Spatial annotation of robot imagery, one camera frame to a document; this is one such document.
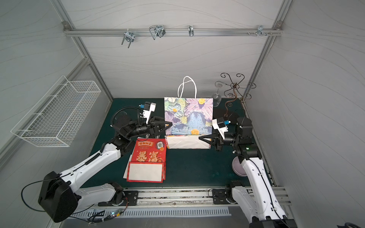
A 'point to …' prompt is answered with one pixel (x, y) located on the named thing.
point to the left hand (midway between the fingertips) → (171, 124)
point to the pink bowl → (238, 168)
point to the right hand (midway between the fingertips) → (199, 137)
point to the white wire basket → (57, 118)
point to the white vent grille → (119, 212)
